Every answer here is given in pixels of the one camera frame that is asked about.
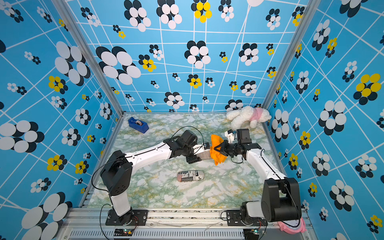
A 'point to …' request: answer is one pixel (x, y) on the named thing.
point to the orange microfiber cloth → (218, 157)
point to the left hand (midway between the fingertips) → (201, 151)
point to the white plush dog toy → (248, 114)
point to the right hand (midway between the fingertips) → (217, 148)
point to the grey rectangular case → (204, 155)
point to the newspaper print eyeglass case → (190, 175)
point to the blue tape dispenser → (138, 124)
